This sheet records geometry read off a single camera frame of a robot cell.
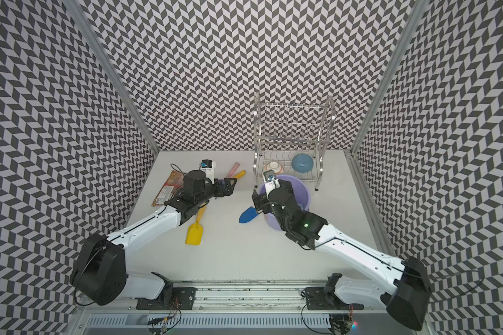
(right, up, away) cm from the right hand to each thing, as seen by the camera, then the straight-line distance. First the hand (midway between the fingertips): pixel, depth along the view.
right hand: (268, 189), depth 74 cm
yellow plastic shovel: (-31, -20, +12) cm, 39 cm away
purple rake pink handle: (-17, +7, +32) cm, 37 cm away
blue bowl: (+18, +10, +29) cm, 35 cm away
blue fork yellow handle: (-14, +4, +32) cm, 35 cm away
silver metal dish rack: (+9, +19, +10) cm, 24 cm away
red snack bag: (-46, 0, +28) cm, 54 cm away
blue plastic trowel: (-9, -14, +20) cm, 26 cm away
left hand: (-17, +2, +11) cm, 21 cm away
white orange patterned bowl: (+4, +9, +25) cm, 27 cm away
